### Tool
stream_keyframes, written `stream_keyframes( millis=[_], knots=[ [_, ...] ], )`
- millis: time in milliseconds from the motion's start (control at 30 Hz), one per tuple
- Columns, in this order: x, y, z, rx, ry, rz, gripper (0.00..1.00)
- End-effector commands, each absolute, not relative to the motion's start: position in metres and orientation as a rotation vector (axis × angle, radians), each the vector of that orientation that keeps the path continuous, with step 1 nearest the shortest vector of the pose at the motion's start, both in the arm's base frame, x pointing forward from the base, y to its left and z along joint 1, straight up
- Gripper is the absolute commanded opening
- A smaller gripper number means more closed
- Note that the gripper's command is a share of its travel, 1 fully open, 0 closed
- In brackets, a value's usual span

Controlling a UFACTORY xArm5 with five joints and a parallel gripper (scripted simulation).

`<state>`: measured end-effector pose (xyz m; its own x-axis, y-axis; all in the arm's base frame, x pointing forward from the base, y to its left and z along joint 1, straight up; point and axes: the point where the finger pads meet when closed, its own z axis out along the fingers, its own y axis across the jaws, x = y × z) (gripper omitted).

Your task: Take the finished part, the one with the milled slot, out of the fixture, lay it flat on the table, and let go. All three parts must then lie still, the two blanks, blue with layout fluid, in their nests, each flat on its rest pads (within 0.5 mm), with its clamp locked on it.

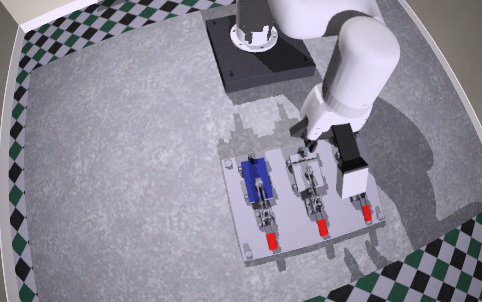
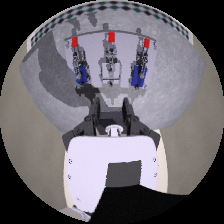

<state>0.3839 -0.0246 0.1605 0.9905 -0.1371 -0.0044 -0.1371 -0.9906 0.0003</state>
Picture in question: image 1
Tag blue rectangular plate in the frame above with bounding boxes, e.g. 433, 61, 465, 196
241, 158, 273, 203

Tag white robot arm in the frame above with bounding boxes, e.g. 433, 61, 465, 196
230, 0, 400, 199

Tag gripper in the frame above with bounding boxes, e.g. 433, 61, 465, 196
289, 83, 373, 153

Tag toggle clamp with red handle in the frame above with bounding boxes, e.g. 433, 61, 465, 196
350, 192, 372, 222
304, 166, 328, 237
255, 178, 278, 250

